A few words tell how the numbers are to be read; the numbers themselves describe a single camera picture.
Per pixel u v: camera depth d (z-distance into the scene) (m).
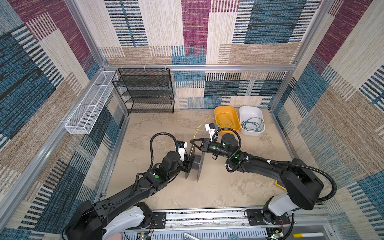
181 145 0.69
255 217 0.73
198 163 0.79
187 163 0.69
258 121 1.11
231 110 1.16
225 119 1.14
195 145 0.73
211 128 0.73
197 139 0.74
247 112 1.17
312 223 0.73
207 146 0.68
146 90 1.11
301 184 0.44
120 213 0.47
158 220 0.73
